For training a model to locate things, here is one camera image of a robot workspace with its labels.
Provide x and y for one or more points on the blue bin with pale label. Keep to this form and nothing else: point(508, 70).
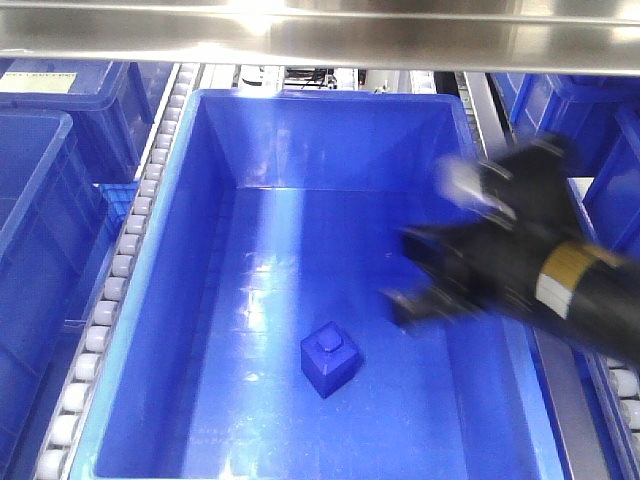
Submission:
point(100, 125)

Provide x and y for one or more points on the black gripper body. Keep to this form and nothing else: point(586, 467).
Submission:
point(500, 270)

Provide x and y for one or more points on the blue plastic box slanted corners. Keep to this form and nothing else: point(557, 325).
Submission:
point(327, 370)

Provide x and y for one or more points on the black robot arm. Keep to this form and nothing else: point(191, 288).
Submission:
point(600, 310)

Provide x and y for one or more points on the steel rack with rollers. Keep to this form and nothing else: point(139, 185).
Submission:
point(320, 40)

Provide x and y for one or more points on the blue ribbed plastic piece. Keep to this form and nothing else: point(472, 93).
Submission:
point(120, 205)

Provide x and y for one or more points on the blue plastic bin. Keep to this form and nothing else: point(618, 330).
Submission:
point(40, 275)
point(600, 115)
point(620, 190)

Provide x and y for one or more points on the large empty blue bin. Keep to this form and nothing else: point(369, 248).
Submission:
point(250, 250)

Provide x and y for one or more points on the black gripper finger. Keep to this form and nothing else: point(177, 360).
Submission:
point(435, 250)
point(425, 305)

